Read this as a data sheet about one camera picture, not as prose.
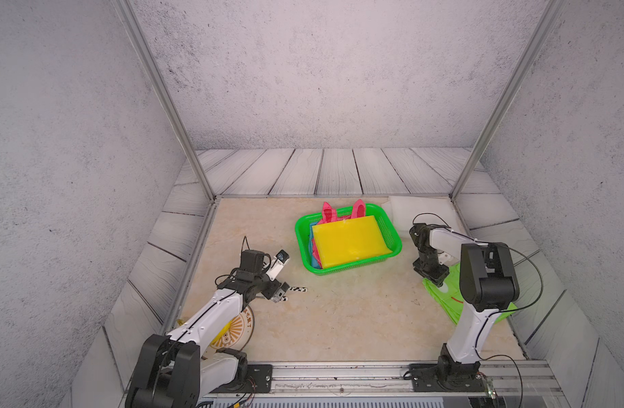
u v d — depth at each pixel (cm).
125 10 69
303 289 91
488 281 52
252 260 67
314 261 96
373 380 74
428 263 83
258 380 73
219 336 80
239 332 81
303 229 100
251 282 67
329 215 102
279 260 77
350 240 98
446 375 66
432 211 115
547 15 71
